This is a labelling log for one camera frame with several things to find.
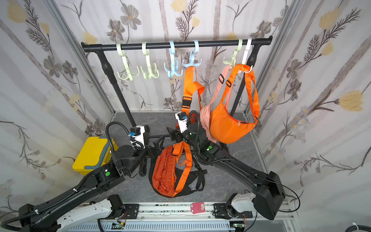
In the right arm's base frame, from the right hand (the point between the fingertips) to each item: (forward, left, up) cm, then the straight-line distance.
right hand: (176, 123), depth 69 cm
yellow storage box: (-8, +46, -20) cm, 51 cm away
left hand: (-7, +8, -1) cm, 10 cm away
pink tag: (-32, -13, -31) cm, 46 cm away
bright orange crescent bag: (+3, -26, -7) cm, 27 cm away
